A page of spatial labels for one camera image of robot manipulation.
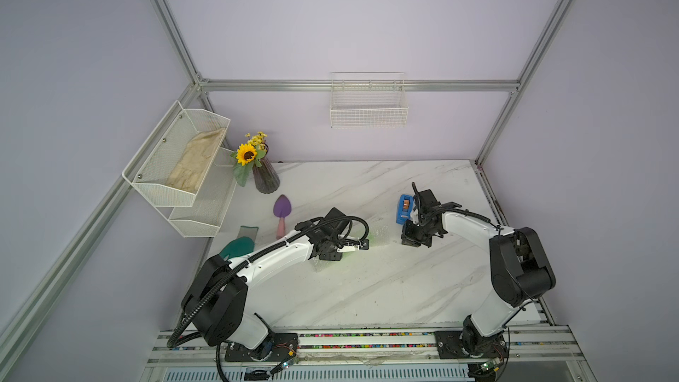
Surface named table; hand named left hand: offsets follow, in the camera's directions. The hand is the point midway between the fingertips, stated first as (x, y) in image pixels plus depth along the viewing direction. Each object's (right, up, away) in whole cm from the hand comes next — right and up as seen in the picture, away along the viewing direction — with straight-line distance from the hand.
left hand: (332, 242), depth 86 cm
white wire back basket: (+11, +50, +9) cm, 52 cm away
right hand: (+25, -2, +5) cm, 26 cm away
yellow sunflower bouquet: (-30, +30, +4) cm, 42 cm away
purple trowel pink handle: (-21, +10, +18) cm, 29 cm away
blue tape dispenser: (+27, +10, +15) cm, 33 cm away
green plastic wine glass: (+14, -1, +4) cm, 15 cm away
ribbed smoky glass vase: (-28, +22, +18) cm, 40 cm away
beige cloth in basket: (-43, +24, -8) cm, 50 cm away
